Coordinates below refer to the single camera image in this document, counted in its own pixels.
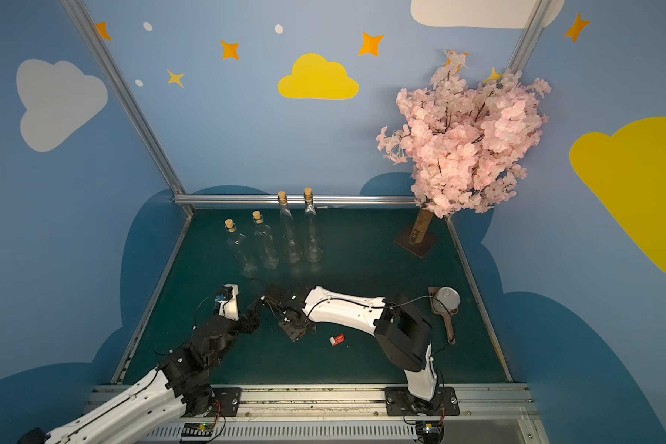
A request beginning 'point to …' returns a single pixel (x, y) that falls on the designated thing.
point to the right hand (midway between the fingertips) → (301, 321)
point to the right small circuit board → (430, 428)
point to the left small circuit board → (196, 431)
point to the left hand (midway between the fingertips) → (252, 296)
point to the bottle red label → (339, 339)
